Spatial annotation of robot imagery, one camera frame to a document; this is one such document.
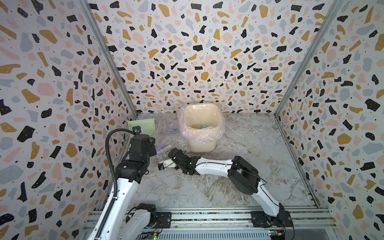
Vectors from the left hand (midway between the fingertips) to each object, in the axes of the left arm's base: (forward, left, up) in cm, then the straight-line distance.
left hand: (145, 140), depth 72 cm
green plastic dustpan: (+10, +1, -1) cm, 10 cm away
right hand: (+5, -9, -17) cm, 20 cm away
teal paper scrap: (+22, -30, -16) cm, 40 cm away
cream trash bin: (+8, -23, -18) cm, 30 cm away
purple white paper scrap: (+12, 0, -26) cm, 29 cm away
